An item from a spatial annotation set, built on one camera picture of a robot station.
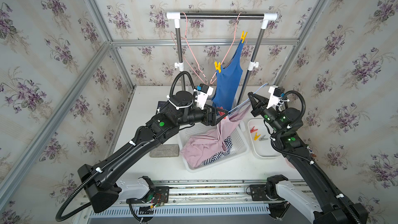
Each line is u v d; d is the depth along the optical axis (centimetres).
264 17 59
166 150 84
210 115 52
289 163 53
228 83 84
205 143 79
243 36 75
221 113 56
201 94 54
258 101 62
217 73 63
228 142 85
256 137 93
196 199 73
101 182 37
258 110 59
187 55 105
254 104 65
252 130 95
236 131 86
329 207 40
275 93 57
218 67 62
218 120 55
